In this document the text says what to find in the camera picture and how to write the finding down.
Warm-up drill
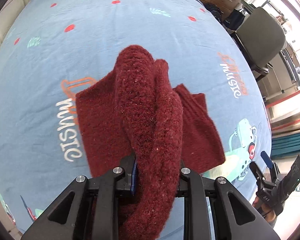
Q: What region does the person right hand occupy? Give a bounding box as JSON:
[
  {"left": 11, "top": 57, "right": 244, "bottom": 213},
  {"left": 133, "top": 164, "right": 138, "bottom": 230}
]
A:
[{"left": 252, "top": 196, "right": 277, "bottom": 228}]

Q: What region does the grey office chair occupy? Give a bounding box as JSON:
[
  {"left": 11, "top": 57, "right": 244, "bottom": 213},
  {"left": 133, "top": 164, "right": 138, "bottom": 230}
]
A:
[{"left": 230, "top": 7, "right": 286, "bottom": 81}]

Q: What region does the dark red knit sweater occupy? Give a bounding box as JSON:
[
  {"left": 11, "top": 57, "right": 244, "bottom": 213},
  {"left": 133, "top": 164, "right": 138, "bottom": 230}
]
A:
[{"left": 76, "top": 45, "right": 225, "bottom": 239}]

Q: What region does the black backpack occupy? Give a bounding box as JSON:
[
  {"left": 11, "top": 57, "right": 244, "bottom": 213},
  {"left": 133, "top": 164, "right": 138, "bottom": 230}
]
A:
[{"left": 207, "top": 3, "right": 248, "bottom": 34}]

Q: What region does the blue cartoon bed cover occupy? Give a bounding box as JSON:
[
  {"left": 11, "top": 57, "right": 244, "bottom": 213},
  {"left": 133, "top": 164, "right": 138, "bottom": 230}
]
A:
[{"left": 0, "top": 0, "right": 271, "bottom": 232}]

